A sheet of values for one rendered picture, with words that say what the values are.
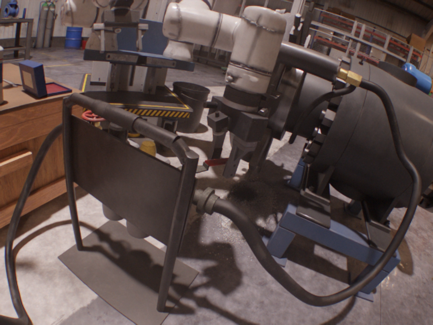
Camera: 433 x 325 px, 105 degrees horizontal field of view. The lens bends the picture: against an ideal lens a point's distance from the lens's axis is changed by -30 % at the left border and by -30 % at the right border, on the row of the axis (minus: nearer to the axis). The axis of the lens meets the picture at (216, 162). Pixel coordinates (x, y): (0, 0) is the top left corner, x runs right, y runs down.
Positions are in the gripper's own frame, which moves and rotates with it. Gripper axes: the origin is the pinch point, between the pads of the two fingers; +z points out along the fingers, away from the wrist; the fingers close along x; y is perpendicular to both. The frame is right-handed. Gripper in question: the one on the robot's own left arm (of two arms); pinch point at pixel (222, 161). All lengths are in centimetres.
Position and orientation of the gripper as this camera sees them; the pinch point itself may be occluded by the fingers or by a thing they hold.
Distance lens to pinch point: 53.3
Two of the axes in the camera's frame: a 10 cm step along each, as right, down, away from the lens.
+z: -2.5, 8.6, 4.5
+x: 5.8, 5.0, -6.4
